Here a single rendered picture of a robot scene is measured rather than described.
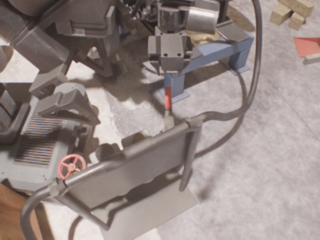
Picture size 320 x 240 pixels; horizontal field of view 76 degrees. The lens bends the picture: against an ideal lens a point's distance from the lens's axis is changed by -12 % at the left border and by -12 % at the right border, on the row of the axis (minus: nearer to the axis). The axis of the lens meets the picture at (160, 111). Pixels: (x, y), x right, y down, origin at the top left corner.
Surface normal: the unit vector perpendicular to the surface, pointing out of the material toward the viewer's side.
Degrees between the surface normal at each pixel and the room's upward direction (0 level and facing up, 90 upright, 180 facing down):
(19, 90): 0
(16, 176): 0
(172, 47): 0
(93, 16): 90
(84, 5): 90
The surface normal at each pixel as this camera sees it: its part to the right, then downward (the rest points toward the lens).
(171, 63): 0.00, 0.81
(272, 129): 0.00, -0.58
